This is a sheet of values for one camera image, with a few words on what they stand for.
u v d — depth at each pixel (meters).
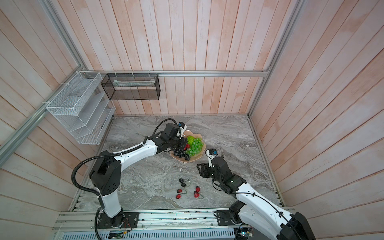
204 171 0.71
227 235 0.70
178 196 0.80
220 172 0.61
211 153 0.72
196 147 0.93
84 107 0.73
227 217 0.73
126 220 0.72
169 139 0.69
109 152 0.51
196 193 0.82
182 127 0.79
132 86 1.05
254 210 0.50
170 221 0.73
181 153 0.90
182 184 0.85
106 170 0.50
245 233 0.70
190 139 0.95
